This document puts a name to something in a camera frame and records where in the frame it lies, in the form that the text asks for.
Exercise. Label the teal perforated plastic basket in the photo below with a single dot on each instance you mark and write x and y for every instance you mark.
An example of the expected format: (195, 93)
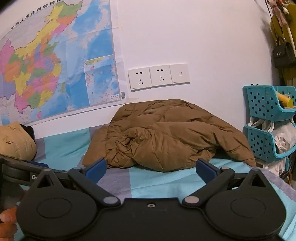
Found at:
(261, 141)
(266, 103)

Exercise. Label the person's left hand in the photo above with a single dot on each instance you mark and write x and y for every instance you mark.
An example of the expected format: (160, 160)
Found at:
(8, 216)

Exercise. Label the olive brown padded trousers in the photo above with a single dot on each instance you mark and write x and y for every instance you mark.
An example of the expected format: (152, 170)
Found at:
(166, 136)

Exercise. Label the white plastic bag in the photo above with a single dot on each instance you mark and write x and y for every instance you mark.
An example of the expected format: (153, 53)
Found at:
(284, 139)

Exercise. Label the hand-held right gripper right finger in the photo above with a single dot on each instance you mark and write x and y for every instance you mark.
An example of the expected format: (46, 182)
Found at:
(205, 168)

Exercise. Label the white wall socket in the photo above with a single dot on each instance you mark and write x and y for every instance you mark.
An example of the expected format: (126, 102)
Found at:
(160, 76)
(139, 78)

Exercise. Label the yellow padded quilt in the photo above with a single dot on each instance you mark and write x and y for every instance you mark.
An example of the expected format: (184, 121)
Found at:
(15, 140)

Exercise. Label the yellow tube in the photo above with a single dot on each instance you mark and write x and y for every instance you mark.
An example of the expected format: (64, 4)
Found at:
(285, 100)

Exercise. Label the pink plush toy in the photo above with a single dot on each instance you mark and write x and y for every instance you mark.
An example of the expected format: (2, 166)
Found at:
(278, 11)

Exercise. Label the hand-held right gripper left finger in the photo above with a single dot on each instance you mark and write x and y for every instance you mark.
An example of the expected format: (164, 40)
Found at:
(96, 168)

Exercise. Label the olive yellow hanging coat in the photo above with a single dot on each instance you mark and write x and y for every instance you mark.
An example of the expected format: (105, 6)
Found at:
(285, 30)

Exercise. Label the colourful wall map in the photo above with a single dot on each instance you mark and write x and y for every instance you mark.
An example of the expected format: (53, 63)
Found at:
(55, 60)

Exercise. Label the black handbag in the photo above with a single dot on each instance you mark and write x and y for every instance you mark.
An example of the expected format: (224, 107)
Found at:
(284, 54)

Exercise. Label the teal grey striped bed sheet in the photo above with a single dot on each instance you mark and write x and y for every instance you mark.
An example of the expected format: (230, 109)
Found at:
(143, 183)

